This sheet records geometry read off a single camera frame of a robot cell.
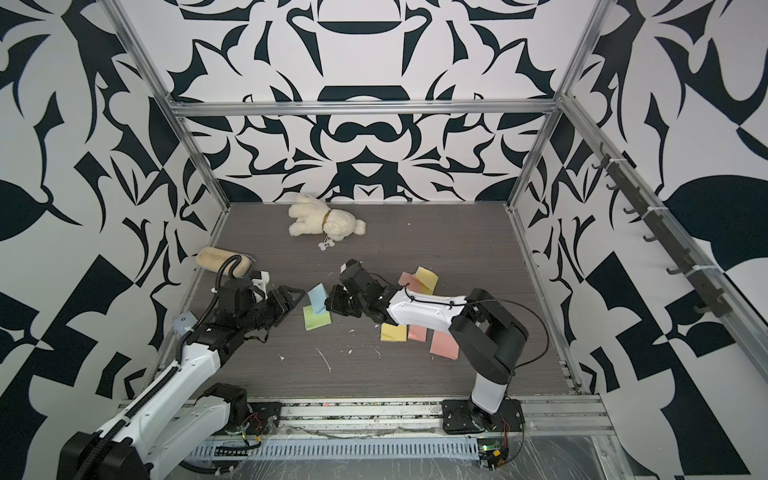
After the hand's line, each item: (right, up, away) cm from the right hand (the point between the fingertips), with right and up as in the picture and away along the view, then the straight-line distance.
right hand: (321, 298), depth 83 cm
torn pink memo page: (+27, +2, +13) cm, 30 cm away
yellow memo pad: (+20, -11, +4) cm, 23 cm away
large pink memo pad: (+34, -13, +1) cm, 37 cm away
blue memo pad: (-1, 0, +3) cm, 3 cm away
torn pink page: (+27, -11, +4) cm, 29 cm away
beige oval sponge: (-39, +10, +16) cm, 43 cm away
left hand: (-6, +2, -1) cm, 6 cm away
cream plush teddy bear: (-7, +24, +22) cm, 33 cm away
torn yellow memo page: (+31, +3, +16) cm, 35 cm away
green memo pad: (-3, -8, +6) cm, 11 cm away
